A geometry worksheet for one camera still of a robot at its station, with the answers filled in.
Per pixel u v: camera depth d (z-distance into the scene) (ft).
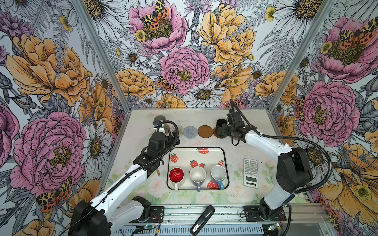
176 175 2.79
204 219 2.27
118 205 1.52
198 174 2.86
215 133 3.46
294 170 1.52
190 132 3.55
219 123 3.29
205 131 3.55
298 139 1.59
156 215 2.41
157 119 3.32
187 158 3.09
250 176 2.82
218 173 2.84
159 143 1.89
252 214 2.42
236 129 2.29
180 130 3.56
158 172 2.91
